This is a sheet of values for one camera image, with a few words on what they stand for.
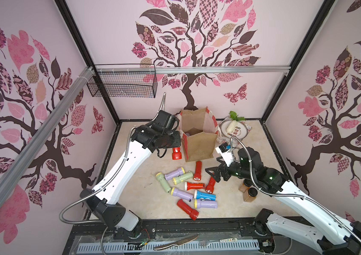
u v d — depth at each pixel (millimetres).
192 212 762
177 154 696
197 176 888
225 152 603
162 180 876
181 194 827
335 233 393
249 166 512
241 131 1131
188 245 703
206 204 793
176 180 871
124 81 948
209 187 835
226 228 754
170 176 878
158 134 463
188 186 834
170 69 932
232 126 1115
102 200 391
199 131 965
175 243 698
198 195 812
